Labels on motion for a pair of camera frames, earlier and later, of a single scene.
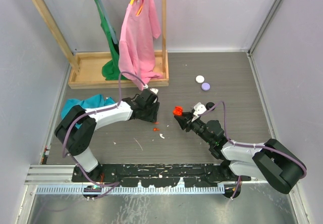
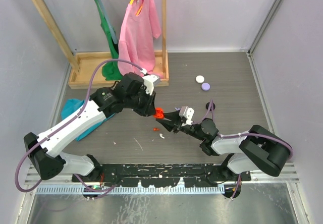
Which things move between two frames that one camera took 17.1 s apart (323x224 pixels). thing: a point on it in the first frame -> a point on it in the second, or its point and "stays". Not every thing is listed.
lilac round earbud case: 205,86 stays
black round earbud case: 209,104 stays
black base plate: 155,175 stays
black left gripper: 152,118 -> 149,108
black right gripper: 185,121 -> 175,123
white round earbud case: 200,78 stays
